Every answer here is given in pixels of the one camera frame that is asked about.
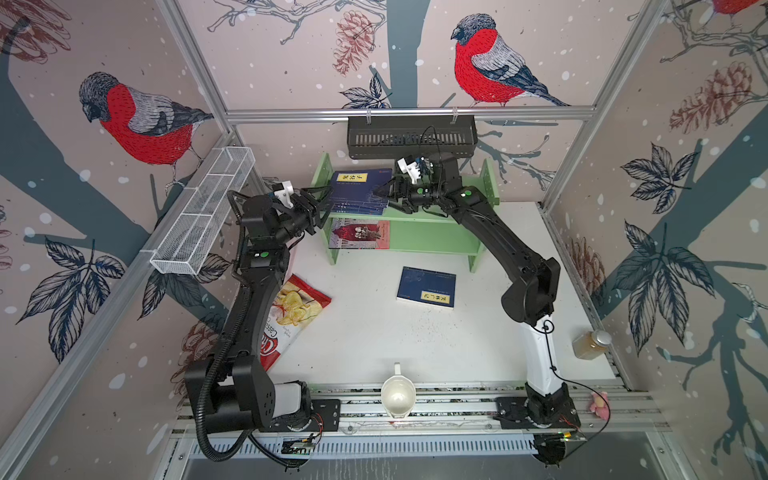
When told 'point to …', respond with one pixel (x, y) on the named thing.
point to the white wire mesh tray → (185, 246)
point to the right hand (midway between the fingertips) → (382, 194)
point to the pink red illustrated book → (360, 233)
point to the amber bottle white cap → (590, 345)
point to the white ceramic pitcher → (398, 394)
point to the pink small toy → (599, 404)
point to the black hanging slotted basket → (394, 136)
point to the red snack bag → (295, 306)
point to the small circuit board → (297, 447)
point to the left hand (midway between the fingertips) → (339, 188)
